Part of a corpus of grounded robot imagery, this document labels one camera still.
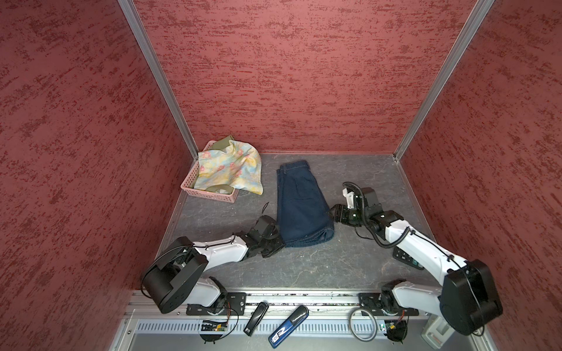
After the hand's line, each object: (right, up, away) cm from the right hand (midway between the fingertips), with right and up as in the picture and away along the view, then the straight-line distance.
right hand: (330, 218), depth 84 cm
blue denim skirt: (-9, -1, +12) cm, 15 cm away
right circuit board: (+19, -35, -13) cm, 42 cm away
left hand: (-18, -13, +3) cm, 22 cm away
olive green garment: (-53, +34, +31) cm, 70 cm away
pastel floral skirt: (-42, +22, +25) cm, 54 cm away
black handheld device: (-27, -30, -15) cm, 43 cm away
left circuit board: (-43, -34, -11) cm, 57 cm away
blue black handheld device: (-18, -32, -18) cm, 41 cm away
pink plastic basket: (-65, +13, +19) cm, 69 cm away
